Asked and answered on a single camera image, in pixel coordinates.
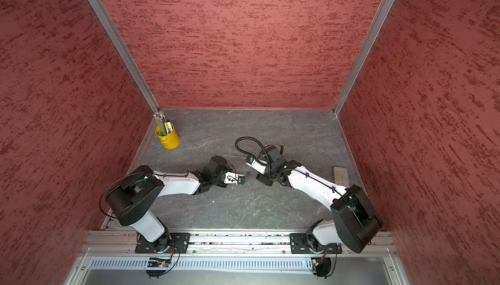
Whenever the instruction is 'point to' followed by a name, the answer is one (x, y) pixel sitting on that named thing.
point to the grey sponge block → (340, 176)
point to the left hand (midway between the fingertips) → (229, 170)
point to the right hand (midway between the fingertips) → (262, 173)
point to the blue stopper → (248, 173)
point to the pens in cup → (166, 126)
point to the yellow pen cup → (169, 141)
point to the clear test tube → (234, 156)
